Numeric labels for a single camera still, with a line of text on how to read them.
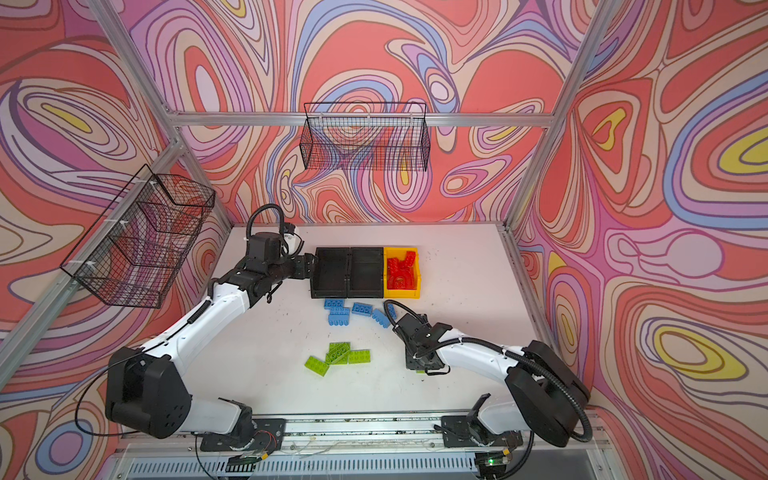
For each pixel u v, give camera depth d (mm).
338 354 840
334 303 957
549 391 427
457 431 734
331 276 1046
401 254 1028
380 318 922
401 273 1011
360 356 855
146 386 404
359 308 938
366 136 967
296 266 750
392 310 954
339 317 923
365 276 1091
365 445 731
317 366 827
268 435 720
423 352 605
